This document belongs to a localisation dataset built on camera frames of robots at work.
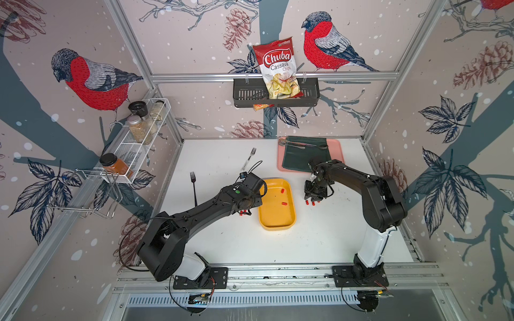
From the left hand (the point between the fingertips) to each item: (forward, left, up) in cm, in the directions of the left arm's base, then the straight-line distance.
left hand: (260, 196), depth 86 cm
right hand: (+4, -22, -7) cm, 24 cm away
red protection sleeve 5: (+1, -25, -9) cm, 27 cm away
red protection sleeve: (+8, -11, -9) cm, 16 cm away
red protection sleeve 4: (+1, -23, -10) cm, 25 cm away
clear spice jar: (+29, +45, +25) cm, 59 cm away
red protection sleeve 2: (+1, -12, -10) cm, 15 cm away
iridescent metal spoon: (+41, -15, -8) cm, 45 cm away
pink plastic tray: (+35, -44, -9) cm, 57 cm away
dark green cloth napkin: (+35, -23, -11) cm, 44 cm away
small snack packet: (+34, +1, +23) cm, 41 cm away
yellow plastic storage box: (-3, -8, -9) cm, 12 cm away
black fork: (+15, +36, -10) cm, 40 cm away
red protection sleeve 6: (+2, -28, -8) cm, 29 cm away
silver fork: (+33, +5, -9) cm, 35 cm away
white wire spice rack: (+3, +44, +25) cm, 51 cm away
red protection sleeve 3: (-15, +6, +18) cm, 24 cm away
